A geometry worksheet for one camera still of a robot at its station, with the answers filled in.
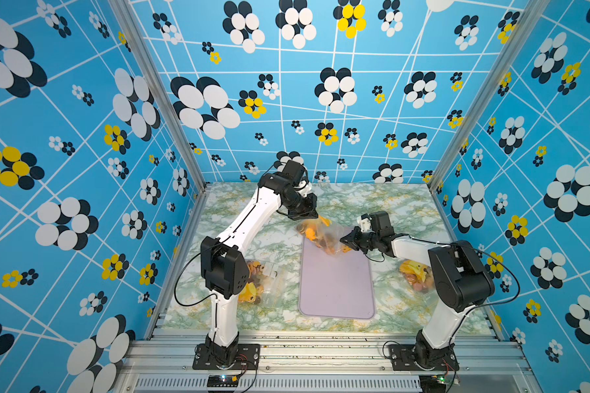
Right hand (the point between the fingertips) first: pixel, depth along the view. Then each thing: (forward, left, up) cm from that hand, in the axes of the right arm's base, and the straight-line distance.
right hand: (343, 238), depth 95 cm
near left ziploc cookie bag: (-17, +30, -5) cm, 35 cm away
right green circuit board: (-46, -22, -6) cm, 51 cm away
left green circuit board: (-45, +39, -8) cm, 61 cm away
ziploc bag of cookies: (+2, +6, -1) cm, 7 cm away
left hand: (0, +9, +16) cm, 19 cm away
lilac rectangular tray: (-16, +4, -7) cm, 18 cm away
